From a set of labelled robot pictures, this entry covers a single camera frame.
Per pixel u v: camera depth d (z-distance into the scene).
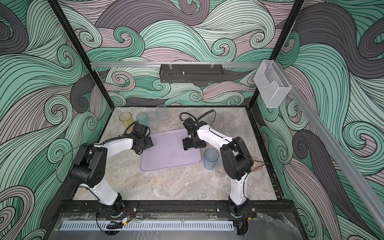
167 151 0.92
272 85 0.77
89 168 0.47
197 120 0.64
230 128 1.03
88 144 0.50
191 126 0.67
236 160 0.49
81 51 0.88
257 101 1.15
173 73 0.95
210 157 0.85
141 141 0.71
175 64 0.94
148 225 0.70
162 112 1.14
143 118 1.03
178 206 0.76
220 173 0.80
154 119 1.05
